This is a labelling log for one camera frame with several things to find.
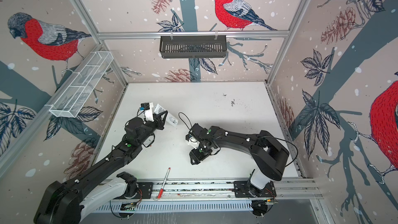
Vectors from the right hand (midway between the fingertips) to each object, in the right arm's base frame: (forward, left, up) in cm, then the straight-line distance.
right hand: (194, 162), depth 79 cm
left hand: (+18, +15, +20) cm, 30 cm away
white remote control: (+18, +13, +14) cm, 26 cm away
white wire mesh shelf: (+16, +57, +30) cm, 67 cm away
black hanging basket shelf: (+70, +14, +25) cm, 76 cm away
